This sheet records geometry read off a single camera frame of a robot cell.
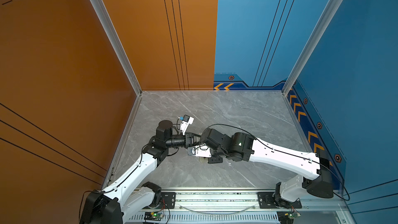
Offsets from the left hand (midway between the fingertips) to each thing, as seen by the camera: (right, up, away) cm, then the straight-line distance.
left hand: (204, 139), depth 71 cm
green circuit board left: (-24, -35, 0) cm, 42 cm away
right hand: (0, -4, -1) cm, 4 cm away
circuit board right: (+38, -35, -1) cm, 52 cm away
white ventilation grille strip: (+7, -35, -1) cm, 36 cm away
